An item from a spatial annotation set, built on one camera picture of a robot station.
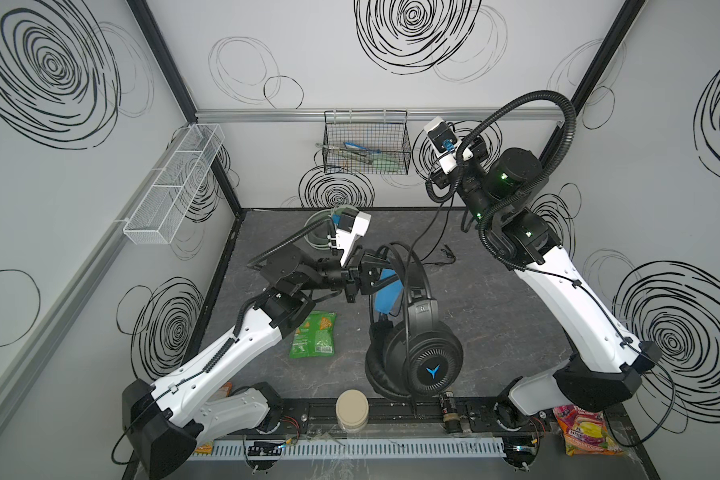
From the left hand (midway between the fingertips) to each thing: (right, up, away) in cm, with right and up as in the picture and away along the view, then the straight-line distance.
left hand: (405, 282), depth 48 cm
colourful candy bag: (+45, -38, +21) cm, 62 cm away
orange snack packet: (-43, -42, +21) cm, 64 cm away
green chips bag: (-21, -21, +36) cm, 46 cm away
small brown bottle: (+15, -37, +25) cm, 47 cm away
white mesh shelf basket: (-67, +13, +39) cm, 79 cm away
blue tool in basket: (-9, +35, +44) cm, 57 cm away
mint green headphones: (-19, +16, +62) cm, 67 cm away
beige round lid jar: (-9, -33, +21) cm, 40 cm away
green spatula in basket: (-3, +29, +39) cm, 49 cm away
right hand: (+7, +28, +6) cm, 29 cm away
